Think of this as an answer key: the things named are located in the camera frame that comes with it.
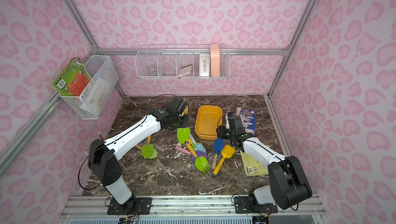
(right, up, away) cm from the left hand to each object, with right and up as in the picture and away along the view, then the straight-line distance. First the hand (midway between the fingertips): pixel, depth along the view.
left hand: (188, 120), depth 84 cm
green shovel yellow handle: (-2, -7, -2) cm, 8 cm away
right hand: (+18, -6, +5) cm, 19 cm away
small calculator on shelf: (-3, +29, +10) cm, 31 cm away
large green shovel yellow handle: (+7, -23, +1) cm, 25 cm away
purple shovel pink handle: (+6, -19, +5) cm, 21 cm away
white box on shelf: (+9, +33, +8) cm, 35 cm away
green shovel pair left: (-25, -19, +8) cm, 32 cm away
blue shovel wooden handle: (+17, -16, +9) cm, 25 cm away
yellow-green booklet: (+36, -26, +1) cm, 44 cm away
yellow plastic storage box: (+11, 0, +17) cm, 21 cm away
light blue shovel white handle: (+6, -16, +6) cm, 18 cm away
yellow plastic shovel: (+22, -19, +4) cm, 29 cm away
